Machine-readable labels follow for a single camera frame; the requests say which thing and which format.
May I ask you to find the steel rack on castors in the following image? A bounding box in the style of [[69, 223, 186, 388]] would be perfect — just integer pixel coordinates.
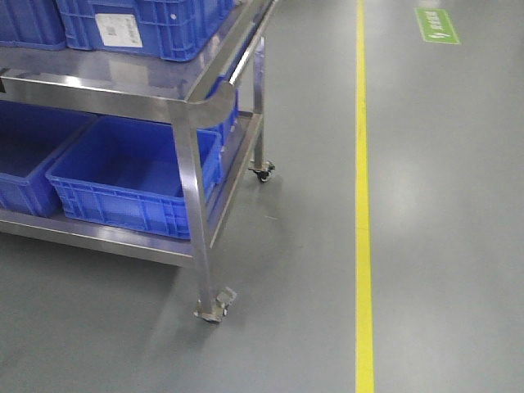
[[0, 0, 279, 324]]

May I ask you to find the blue plastic bin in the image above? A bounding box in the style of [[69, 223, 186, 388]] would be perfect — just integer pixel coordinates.
[[0, 100, 98, 219], [44, 115, 224, 242], [0, 0, 67, 52]]

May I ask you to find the blue bin with white label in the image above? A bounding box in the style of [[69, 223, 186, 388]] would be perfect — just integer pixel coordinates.
[[55, 0, 237, 63]]

